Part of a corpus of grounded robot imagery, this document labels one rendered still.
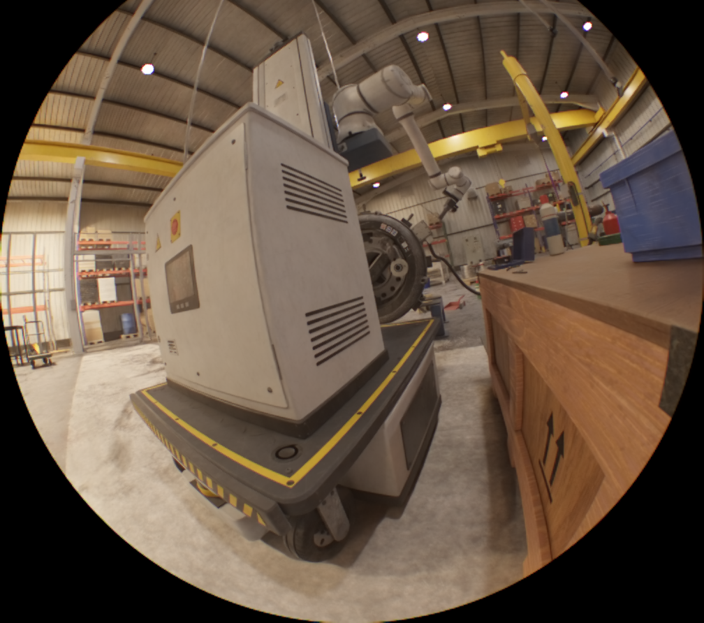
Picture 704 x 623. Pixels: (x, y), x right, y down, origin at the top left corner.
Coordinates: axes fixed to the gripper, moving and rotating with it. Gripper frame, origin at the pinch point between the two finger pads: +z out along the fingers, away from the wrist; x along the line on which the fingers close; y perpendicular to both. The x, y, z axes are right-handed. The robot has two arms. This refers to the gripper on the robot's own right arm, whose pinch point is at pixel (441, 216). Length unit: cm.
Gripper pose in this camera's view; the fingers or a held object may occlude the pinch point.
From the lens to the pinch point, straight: 172.7
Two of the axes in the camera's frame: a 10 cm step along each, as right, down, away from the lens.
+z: -5.6, 7.9, 2.5
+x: 1.7, -1.8, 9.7
